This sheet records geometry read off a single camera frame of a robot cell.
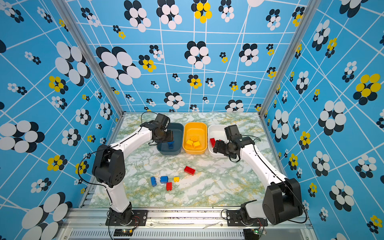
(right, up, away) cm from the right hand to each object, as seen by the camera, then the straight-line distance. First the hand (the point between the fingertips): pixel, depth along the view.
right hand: (220, 150), depth 85 cm
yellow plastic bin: (-13, +12, +25) cm, 31 cm away
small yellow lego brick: (-26, -17, +1) cm, 31 cm away
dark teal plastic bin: (-27, +9, +20) cm, 35 cm away
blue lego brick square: (-33, -18, +2) cm, 38 cm away
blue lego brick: (-31, +1, +14) cm, 34 cm away
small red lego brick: (-30, -21, 0) cm, 36 cm away
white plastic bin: (+1, +10, +21) cm, 24 cm away
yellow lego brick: (-15, +5, +18) cm, 24 cm away
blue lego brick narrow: (-38, -18, -2) cm, 42 cm away
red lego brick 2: (-18, -12, +2) cm, 22 cm away
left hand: (-30, +7, +9) cm, 32 cm away
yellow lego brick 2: (-13, +2, +14) cm, 20 cm away
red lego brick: (-3, +3, +16) cm, 16 cm away
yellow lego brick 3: (-19, +3, +14) cm, 24 cm away
